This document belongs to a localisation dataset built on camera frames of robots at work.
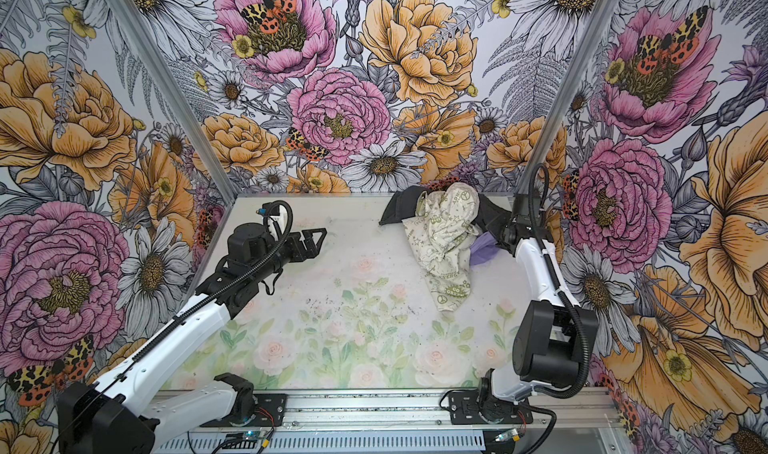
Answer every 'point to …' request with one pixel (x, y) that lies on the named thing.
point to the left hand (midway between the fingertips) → (313, 241)
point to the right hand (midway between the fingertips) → (493, 233)
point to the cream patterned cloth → (440, 239)
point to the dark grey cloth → (403, 204)
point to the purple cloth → (483, 249)
